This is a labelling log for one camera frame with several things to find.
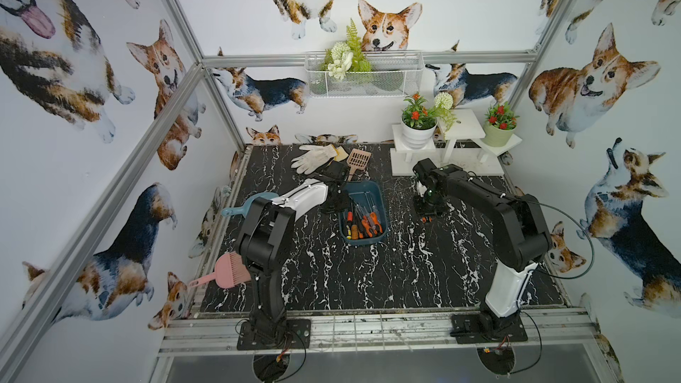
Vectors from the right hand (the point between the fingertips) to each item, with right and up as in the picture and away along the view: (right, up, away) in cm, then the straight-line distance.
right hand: (421, 211), depth 92 cm
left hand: (-27, +3, +5) cm, 28 cm away
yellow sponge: (-30, +21, +26) cm, 45 cm away
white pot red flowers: (-2, +31, -4) cm, 31 cm away
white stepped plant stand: (+18, +24, +12) cm, 33 cm away
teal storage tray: (-19, -3, +3) cm, 20 cm away
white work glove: (-41, +20, +23) cm, 51 cm away
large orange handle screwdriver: (-16, -4, +2) cm, 16 cm away
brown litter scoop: (-22, +19, +25) cm, 38 cm away
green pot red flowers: (+28, +30, 0) cm, 41 cm away
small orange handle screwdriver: (+1, -2, -4) cm, 4 cm away
